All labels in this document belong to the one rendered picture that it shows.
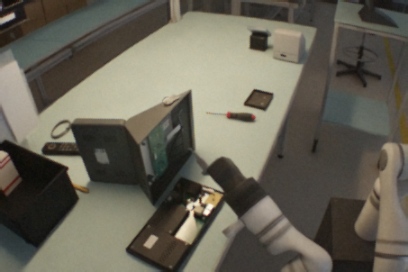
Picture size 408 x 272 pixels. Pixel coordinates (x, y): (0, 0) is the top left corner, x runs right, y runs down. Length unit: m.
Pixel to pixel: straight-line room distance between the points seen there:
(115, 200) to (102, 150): 0.14
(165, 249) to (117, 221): 0.17
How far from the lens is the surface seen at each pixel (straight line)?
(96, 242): 0.79
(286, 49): 1.48
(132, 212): 0.82
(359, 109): 2.62
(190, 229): 0.75
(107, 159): 0.84
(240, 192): 0.61
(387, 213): 0.79
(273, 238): 0.61
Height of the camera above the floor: 1.63
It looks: 39 degrees down
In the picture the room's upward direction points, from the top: 3 degrees counter-clockwise
